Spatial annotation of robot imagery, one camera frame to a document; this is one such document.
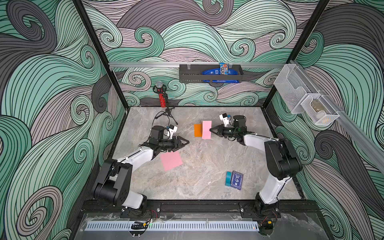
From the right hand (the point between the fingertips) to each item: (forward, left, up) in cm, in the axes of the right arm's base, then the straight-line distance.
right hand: (211, 129), depth 92 cm
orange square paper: (+8, +8, -12) cm, 17 cm away
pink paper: (-16, +25, -9) cm, 31 cm away
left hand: (-11, +15, +3) cm, 19 cm away
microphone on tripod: (+25, +34, +13) cm, 44 cm away
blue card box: (-28, -12, -10) cm, 32 cm away
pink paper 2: (+2, +3, +2) cm, 4 cm away
